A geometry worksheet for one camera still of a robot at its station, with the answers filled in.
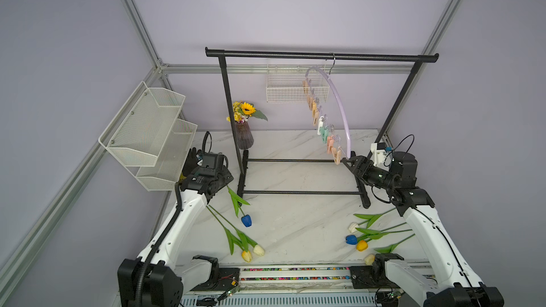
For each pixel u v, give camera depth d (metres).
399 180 0.57
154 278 0.38
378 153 0.69
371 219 0.87
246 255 0.77
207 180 0.55
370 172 0.66
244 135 1.07
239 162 0.91
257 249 0.78
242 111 0.93
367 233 0.83
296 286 0.73
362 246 0.80
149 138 0.78
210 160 0.61
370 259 0.76
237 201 0.78
